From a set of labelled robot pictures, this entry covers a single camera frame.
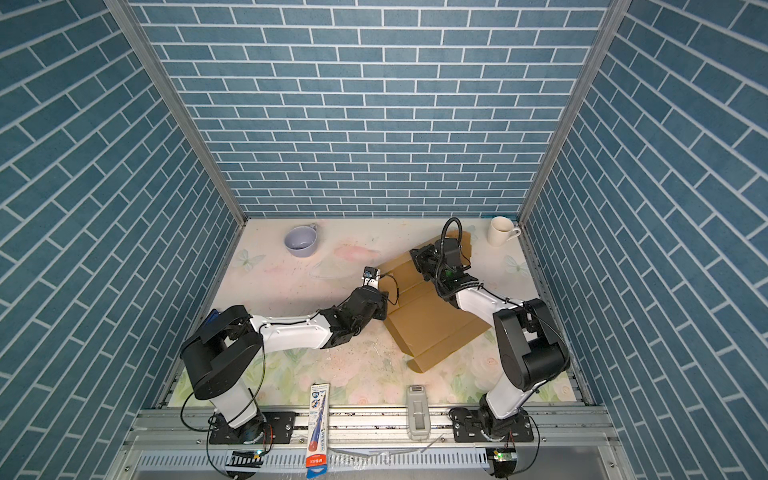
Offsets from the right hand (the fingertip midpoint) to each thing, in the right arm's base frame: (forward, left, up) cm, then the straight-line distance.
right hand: (409, 250), depth 90 cm
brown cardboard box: (-17, -6, -16) cm, 24 cm away
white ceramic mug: (+18, -32, -7) cm, 38 cm away
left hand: (-12, +5, -8) cm, 15 cm away
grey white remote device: (-41, -5, -15) cm, 44 cm away
